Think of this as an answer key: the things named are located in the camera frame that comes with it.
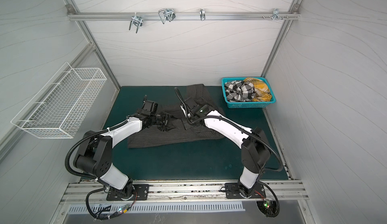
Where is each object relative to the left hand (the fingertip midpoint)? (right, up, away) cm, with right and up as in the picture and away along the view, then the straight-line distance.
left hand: (180, 118), depth 87 cm
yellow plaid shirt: (+56, +17, +17) cm, 60 cm away
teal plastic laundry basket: (+46, +8, +15) cm, 49 cm away
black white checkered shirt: (+40, +17, +20) cm, 48 cm away
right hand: (+5, 0, -2) cm, 6 cm away
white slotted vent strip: (-3, -40, -16) cm, 44 cm away
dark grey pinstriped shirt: (+7, +14, +27) cm, 31 cm away
